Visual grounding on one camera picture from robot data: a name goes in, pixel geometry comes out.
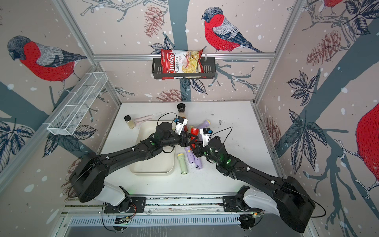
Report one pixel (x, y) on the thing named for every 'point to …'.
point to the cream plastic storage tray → (163, 164)
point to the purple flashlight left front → (190, 154)
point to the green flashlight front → (182, 164)
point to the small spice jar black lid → (131, 123)
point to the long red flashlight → (194, 131)
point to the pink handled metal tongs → (147, 117)
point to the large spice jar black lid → (181, 107)
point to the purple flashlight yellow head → (206, 124)
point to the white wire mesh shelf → (72, 115)
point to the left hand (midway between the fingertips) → (197, 135)
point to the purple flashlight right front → (198, 162)
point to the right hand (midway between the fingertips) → (190, 142)
